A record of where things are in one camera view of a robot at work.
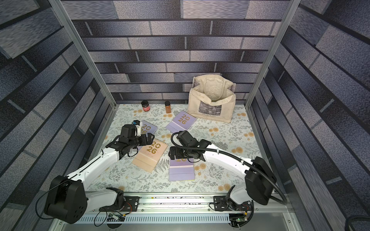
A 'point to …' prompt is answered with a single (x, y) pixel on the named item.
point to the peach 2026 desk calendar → (147, 156)
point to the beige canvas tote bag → (213, 97)
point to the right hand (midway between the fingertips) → (175, 153)
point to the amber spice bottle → (168, 107)
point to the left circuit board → (114, 217)
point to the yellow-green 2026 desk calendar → (189, 180)
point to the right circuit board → (236, 219)
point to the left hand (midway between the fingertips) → (149, 135)
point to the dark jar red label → (145, 105)
